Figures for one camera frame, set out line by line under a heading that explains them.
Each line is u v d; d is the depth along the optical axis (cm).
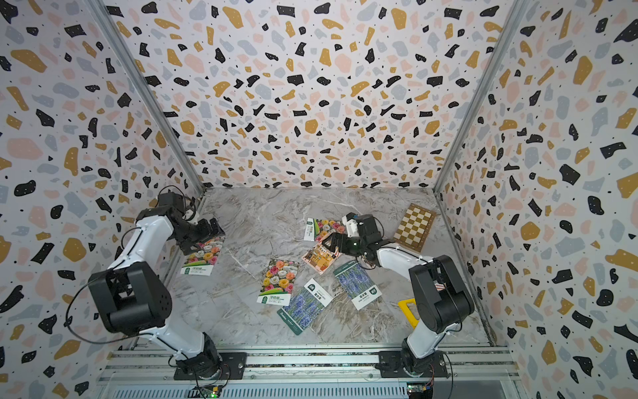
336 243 82
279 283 92
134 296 45
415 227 106
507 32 75
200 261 97
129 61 79
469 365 76
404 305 86
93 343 43
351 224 86
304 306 86
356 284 92
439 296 47
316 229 107
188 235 73
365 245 73
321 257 97
